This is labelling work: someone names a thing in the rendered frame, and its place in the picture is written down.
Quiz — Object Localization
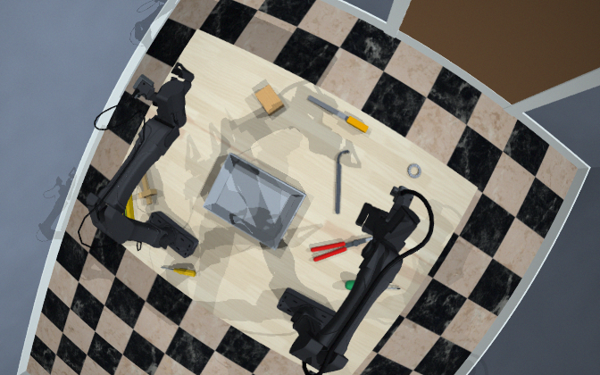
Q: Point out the green-handled screwdriver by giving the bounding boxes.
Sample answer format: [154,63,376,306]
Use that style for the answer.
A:
[345,280,396,290]

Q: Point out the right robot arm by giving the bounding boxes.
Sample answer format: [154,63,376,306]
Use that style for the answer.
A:
[277,205,421,373]

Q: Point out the red-handled pliers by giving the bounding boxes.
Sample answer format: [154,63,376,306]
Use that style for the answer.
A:
[311,237,373,262]

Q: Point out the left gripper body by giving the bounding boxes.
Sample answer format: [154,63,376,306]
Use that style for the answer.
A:
[136,71,195,106]

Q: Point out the yellow spirit level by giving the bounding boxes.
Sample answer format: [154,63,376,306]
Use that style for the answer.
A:
[123,195,135,220]

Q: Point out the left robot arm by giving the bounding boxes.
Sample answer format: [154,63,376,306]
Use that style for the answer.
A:
[86,80,194,258]

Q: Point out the tan wooden block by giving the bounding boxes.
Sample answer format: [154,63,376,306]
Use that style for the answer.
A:
[255,85,285,116]

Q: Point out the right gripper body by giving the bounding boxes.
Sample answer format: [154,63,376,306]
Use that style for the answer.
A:
[358,190,413,236]

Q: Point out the yellow-handled screwdriver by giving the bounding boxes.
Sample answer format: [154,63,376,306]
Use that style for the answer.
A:
[162,267,196,277]

